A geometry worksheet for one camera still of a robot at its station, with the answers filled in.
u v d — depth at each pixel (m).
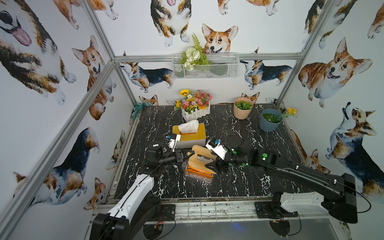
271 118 1.03
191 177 0.81
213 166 0.59
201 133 0.96
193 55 0.79
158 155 0.64
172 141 0.73
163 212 0.73
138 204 0.49
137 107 1.20
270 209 0.67
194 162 0.76
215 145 0.58
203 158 0.84
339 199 0.40
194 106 1.03
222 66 0.93
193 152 0.74
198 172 0.80
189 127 0.93
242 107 1.03
